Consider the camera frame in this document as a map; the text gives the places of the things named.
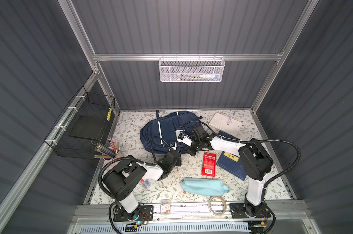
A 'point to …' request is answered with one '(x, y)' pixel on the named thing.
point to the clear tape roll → (209, 206)
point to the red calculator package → (209, 164)
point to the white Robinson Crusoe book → (225, 124)
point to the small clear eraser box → (165, 206)
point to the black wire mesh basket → (79, 129)
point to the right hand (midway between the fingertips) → (185, 149)
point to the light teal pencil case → (205, 186)
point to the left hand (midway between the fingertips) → (179, 154)
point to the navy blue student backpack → (158, 134)
